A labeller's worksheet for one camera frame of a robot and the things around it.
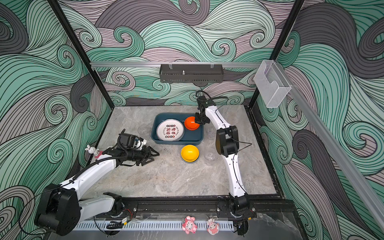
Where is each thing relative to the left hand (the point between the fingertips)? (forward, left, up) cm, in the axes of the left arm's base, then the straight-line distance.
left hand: (157, 155), depth 80 cm
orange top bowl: (+28, -18, -7) cm, 34 cm away
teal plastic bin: (+19, -18, -11) cm, 29 cm away
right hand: (+29, -25, -5) cm, 39 cm away
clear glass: (+22, +14, -8) cm, 27 cm away
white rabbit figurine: (+5, +41, -5) cm, 41 cm away
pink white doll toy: (-31, -29, -7) cm, 43 cm away
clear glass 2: (+21, -32, -8) cm, 39 cm away
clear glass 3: (+4, -31, -10) cm, 33 cm away
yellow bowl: (+6, -18, -8) cm, 21 cm away
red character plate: (+24, -4, -10) cm, 26 cm away
